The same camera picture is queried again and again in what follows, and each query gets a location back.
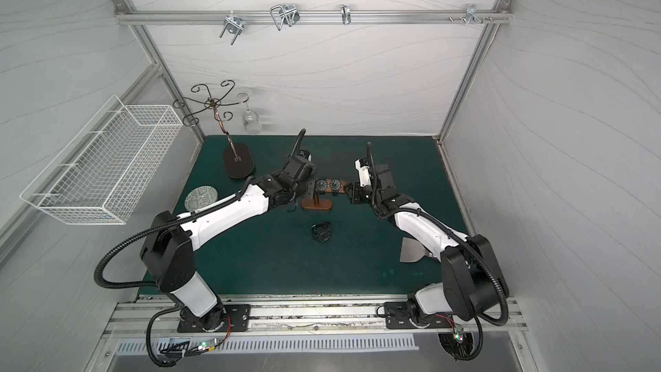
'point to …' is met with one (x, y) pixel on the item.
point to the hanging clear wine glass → (250, 119)
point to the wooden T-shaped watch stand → (321, 204)
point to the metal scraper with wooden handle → (412, 251)
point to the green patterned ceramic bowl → (199, 197)
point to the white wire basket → (95, 180)
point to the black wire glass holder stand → (238, 159)
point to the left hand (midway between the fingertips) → (311, 183)
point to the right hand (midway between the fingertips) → (347, 186)
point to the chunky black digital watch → (322, 231)
